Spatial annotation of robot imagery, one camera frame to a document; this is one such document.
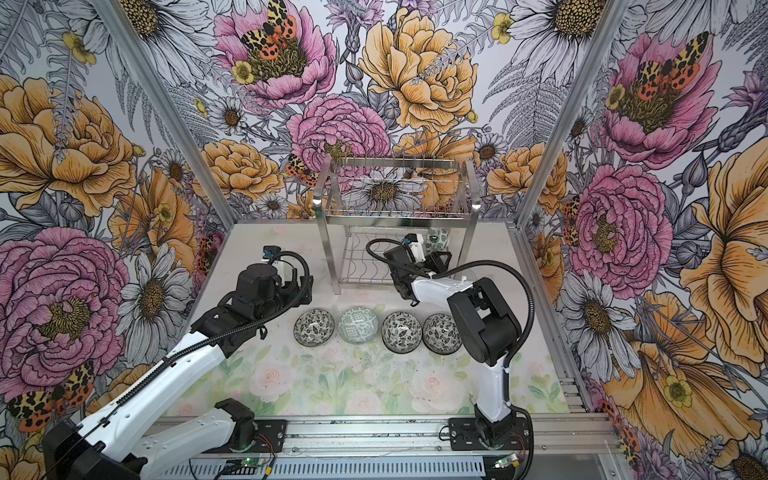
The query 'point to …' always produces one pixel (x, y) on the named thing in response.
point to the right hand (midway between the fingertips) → (447, 263)
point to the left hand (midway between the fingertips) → (294, 287)
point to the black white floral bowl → (401, 332)
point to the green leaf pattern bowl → (437, 237)
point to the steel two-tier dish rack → (361, 200)
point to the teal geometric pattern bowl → (358, 325)
